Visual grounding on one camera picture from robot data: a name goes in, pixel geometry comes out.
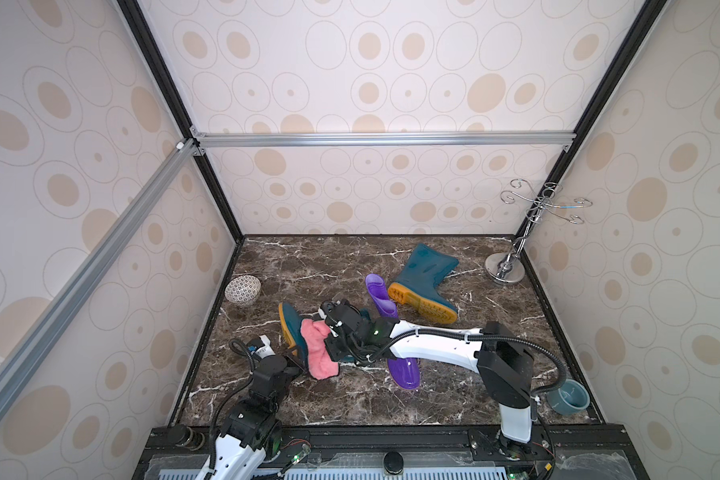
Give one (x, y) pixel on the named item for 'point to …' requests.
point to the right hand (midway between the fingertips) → (341, 336)
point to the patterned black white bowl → (242, 289)
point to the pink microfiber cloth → (321, 364)
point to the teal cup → (570, 398)
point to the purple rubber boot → (405, 371)
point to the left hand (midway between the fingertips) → (308, 347)
